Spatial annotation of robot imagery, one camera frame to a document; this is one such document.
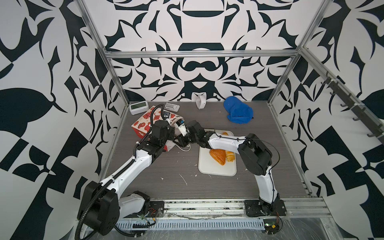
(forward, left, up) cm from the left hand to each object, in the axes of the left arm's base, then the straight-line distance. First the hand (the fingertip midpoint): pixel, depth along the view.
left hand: (168, 122), depth 82 cm
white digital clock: (+25, +25, -15) cm, 38 cm away
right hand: (-3, -3, -11) cm, 12 cm away
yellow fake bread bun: (+4, -35, -20) cm, 40 cm away
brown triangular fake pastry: (-12, -28, -18) cm, 36 cm away
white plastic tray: (-16, -22, -22) cm, 35 cm away
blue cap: (+21, -48, -19) cm, 55 cm away
